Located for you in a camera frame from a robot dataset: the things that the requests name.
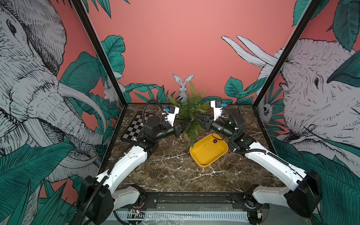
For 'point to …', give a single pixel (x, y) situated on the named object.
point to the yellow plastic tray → (206, 151)
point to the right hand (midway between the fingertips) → (194, 114)
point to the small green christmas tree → (193, 102)
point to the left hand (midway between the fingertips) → (191, 122)
